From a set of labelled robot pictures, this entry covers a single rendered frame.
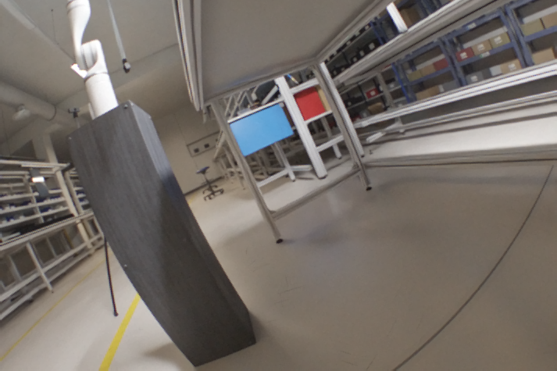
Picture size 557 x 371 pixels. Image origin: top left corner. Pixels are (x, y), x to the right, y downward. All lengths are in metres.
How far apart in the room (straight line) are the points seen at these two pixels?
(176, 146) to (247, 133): 9.87
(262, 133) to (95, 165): 2.02
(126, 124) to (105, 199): 0.22
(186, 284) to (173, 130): 11.76
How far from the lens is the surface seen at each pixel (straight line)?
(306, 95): 2.87
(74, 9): 1.09
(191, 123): 12.40
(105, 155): 0.79
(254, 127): 2.59
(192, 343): 0.92
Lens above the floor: 0.57
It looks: 5 degrees down
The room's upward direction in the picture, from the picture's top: 25 degrees counter-clockwise
